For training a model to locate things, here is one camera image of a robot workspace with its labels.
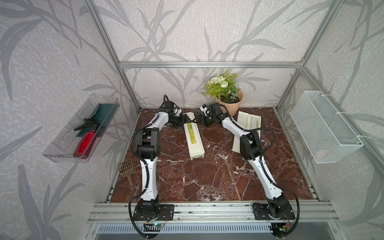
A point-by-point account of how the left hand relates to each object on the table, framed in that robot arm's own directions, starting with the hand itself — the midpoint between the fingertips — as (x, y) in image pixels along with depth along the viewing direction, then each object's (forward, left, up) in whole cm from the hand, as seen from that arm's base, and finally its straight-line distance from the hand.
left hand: (188, 122), depth 102 cm
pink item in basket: (-31, -66, +14) cm, 74 cm away
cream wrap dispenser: (-15, -4, +1) cm, 15 cm away
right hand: (+1, -4, -1) cm, 4 cm away
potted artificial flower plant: (+11, -23, +21) cm, 33 cm away
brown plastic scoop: (-30, +35, -6) cm, 47 cm away
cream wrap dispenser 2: (+5, -39, -1) cm, 39 cm away
